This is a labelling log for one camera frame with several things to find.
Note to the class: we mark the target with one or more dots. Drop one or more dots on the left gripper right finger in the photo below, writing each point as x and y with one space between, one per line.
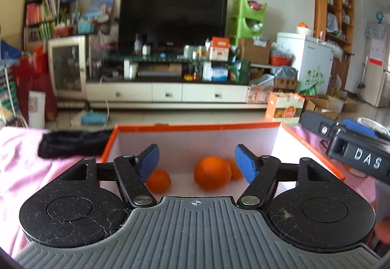
304 204

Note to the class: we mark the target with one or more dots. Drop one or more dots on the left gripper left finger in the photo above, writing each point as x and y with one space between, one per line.
89 201

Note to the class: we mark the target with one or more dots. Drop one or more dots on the large orange fruit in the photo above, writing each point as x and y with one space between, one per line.
212 173

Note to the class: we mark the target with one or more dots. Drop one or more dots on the black fuzzy cloth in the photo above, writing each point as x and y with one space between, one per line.
71 143

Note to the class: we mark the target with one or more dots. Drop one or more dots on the pink floral bedsheet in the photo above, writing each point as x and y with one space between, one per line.
23 173

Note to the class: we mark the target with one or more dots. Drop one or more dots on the small orange mandarin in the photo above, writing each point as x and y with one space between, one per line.
235 172

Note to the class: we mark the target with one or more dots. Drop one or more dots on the orange cardboard box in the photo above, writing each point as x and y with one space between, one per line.
182 147

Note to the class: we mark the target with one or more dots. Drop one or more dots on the white tv cabinet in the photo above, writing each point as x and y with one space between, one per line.
146 82

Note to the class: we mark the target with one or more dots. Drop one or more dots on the red shopping bag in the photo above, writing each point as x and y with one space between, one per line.
32 74

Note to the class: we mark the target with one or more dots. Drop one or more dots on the white glass door cabinet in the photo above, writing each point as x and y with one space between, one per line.
67 58

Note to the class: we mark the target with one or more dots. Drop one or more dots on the brown cardboard box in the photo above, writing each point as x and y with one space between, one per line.
255 51

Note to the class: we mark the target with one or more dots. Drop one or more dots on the wooden shelving unit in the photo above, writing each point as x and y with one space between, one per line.
334 22

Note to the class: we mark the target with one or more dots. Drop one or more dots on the red white carton box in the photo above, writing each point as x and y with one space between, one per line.
219 49

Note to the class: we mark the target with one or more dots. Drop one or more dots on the green stacked plastic bins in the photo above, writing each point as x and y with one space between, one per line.
246 20

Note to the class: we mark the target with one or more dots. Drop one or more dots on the black flat television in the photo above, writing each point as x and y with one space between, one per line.
164 24

